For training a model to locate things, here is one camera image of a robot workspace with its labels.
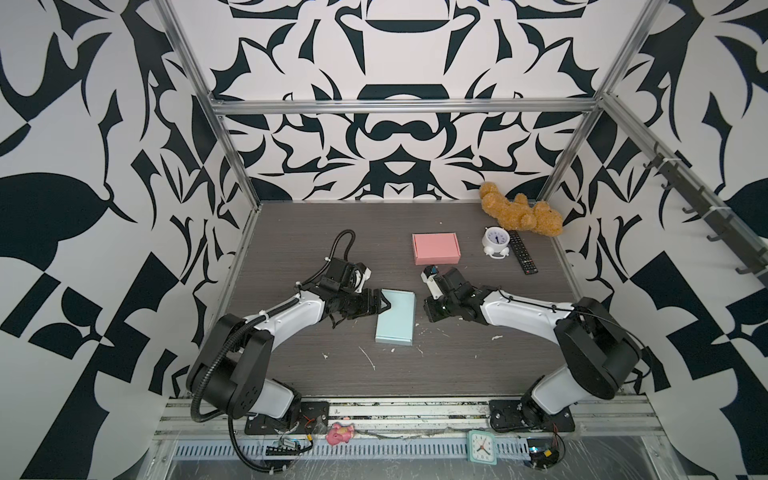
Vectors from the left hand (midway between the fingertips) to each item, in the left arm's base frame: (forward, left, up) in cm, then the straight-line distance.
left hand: (378, 302), depth 87 cm
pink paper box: (+20, -21, -2) cm, 29 cm away
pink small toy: (-31, +10, -3) cm, 33 cm away
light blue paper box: (-6, -5, -2) cm, 8 cm away
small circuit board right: (-36, -38, -7) cm, 53 cm away
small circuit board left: (-33, +23, -9) cm, 41 cm away
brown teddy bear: (+30, -49, +3) cm, 58 cm away
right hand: (+1, -13, -3) cm, 14 cm away
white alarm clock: (+22, -41, -3) cm, 47 cm away
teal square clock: (-35, -23, -4) cm, 42 cm away
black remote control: (+15, -50, -5) cm, 53 cm away
